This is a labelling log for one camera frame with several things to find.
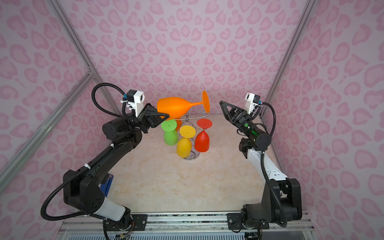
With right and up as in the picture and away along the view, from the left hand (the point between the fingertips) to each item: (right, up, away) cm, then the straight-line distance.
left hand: (168, 119), depth 50 cm
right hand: (+19, +4, +6) cm, 21 cm away
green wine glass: (-4, -7, +28) cm, 29 cm away
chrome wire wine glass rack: (+4, +1, +25) cm, 25 cm away
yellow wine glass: (+4, -12, +23) cm, 26 cm away
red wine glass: (+12, -10, +26) cm, 31 cm away
